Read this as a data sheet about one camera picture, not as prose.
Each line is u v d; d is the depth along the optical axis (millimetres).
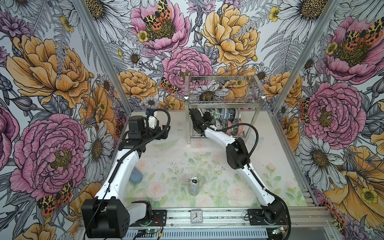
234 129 1052
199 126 861
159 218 734
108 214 388
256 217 733
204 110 1058
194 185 715
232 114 1129
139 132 596
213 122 1043
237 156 687
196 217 731
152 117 639
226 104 1234
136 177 858
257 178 675
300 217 772
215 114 1027
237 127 972
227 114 1052
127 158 504
